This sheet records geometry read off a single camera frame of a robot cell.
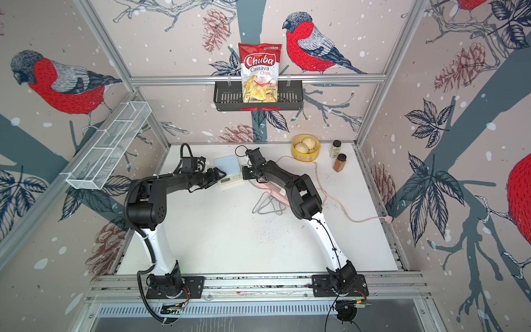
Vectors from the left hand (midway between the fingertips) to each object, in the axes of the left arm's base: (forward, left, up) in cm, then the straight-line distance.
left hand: (224, 172), depth 102 cm
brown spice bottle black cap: (+5, -59, +1) cm, 59 cm away
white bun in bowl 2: (+20, -45, +1) cm, 50 cm away
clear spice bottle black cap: (+14, -58, +2) cm, 60 cm away
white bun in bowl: (+16, -41, +2) cm, 44 cm away
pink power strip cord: (-22, -77, -7) cm, 81 cm away
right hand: (+2, -8, -4) cm, 10 cm away
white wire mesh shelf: (-18, +40, +26) cm, 51 cm away
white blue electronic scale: (+8, -2, -4) cm, 9 cm away
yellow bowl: (+14, -46, -1) cm, 48 cm away
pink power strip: (-11, -27, -1) cm, 29 cm away
